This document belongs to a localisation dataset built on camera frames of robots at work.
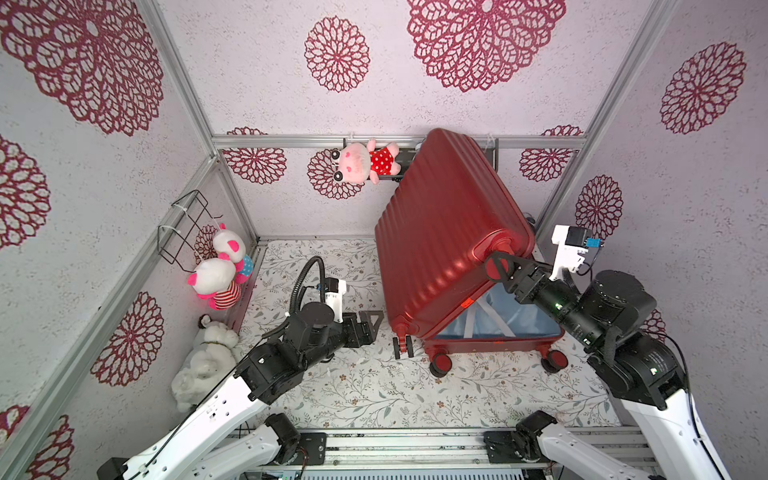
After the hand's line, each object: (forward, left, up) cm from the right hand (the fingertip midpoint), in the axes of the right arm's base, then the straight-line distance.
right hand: (496, 255), depth 55 cm
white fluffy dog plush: (-8, +67, -33) cm, 75 cm away
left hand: (-3, +24, -18) cm, 30 cm away
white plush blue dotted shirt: (+24, +69, -24) cm, 77 cm away
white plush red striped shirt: (+12, +70, -25) cm, 76 cm away
